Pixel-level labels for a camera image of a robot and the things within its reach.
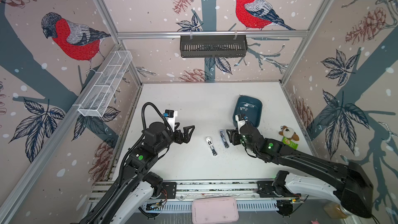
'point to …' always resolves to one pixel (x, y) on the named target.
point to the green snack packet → (286, 141)
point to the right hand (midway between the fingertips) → (229, 131)
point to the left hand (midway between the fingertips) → (186, 125)
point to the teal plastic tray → (251, 107)
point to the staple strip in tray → (241, 108)
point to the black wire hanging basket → (204, 46)
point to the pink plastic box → (218, 210)
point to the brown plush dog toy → (289, 133)
